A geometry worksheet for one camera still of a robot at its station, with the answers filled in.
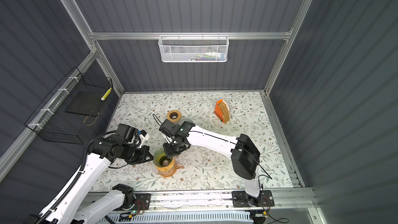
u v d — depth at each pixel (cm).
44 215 37
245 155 47
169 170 74
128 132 60
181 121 62
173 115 106
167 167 74
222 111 99
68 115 72
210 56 92
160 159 77
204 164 85
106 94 82
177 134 57
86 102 74
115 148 51
